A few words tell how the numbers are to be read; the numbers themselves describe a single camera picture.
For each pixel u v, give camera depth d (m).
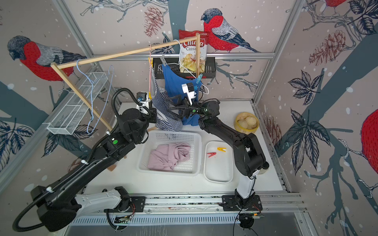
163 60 0.79
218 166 0.86
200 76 0.70
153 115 0.54
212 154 0.90
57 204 0.37
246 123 1.01
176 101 0.67
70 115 0.73
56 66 0.53
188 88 0.58
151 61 0.81
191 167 0.86
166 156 0.86
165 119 0.76
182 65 0.90
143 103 0.52
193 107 0.63
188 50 0.85
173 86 0.84
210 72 0.93
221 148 0.92
